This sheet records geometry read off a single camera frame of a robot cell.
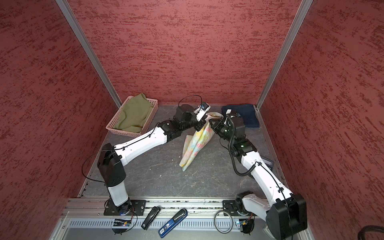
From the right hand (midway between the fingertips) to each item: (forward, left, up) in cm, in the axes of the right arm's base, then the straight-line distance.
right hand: (206, 122), depth 75 cm
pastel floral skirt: (-5, +6, -13) cm, 15 cm away
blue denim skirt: (+31, -37, -26) cm, 55 cm away
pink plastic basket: (+17, +64, -20) cm, 69 cm away
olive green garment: (+31, +53, -26) cm, 66 cm away
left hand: (+4, 0, -1) cm, 4 cm away
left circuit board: (-40, +44, -31) cm, 67 cm away
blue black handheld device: (-38, +14, -22) cm, 46 cm away
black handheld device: (-38, +28, -23) cm, 53 cm away
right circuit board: (-42, -19, -29) cm, 54 cm away
